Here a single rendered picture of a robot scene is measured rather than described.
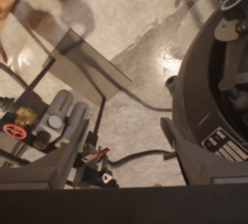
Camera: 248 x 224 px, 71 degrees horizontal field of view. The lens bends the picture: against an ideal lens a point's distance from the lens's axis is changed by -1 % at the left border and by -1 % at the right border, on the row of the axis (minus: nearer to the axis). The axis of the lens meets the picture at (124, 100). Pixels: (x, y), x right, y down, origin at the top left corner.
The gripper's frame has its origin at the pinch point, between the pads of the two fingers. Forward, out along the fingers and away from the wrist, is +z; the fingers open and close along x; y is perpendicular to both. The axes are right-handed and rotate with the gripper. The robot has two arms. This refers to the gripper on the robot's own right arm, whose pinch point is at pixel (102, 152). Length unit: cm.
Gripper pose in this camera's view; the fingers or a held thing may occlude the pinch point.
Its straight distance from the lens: 65.8
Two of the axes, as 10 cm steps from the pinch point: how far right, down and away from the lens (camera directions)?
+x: -7.2, -5.7, -4.0
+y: 6.9, -5.1, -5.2
